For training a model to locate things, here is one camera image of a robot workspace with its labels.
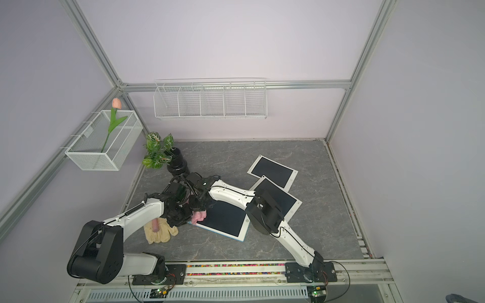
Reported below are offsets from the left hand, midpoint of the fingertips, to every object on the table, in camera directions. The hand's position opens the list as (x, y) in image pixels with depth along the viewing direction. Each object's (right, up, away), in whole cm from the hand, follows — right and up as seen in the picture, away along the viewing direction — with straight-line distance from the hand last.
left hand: (190, 220), depth 86 cm
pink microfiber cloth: (+4, +3, -2) cm, 5 cm away
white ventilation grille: (+47, -22, -16) cm, 54 cm away
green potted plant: (-14, +32, -3) cm, 35 cm away
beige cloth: (-11, -5, -2) cm, 12 cm away
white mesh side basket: (-35, +34, -8) cm, 49 cm away
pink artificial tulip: (-31, +45, -6) cm, 55 cm away
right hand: (0, +5, +2) cm, 5 cm away
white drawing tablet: (+46, +19, +18) cm, 53 cm away
